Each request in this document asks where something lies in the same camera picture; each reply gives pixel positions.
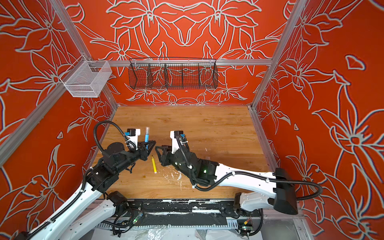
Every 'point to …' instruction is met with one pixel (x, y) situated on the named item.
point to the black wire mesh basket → (173, 73)
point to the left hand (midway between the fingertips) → (154, 141)
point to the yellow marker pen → (154, 165)
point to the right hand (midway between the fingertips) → (154, 148)
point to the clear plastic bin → (88, 79)
